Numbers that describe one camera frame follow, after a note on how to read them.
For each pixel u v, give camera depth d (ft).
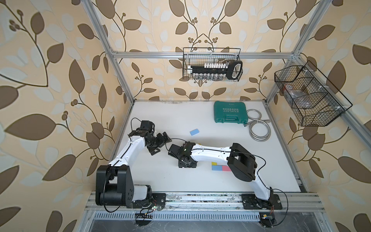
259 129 3.36
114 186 1.37
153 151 2.53
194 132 3.36
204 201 2.47
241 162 1.71
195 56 2.99
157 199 2.43
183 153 2.10
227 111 3.55
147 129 2.27
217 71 2.77
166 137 2.59
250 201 2.37
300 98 2.28
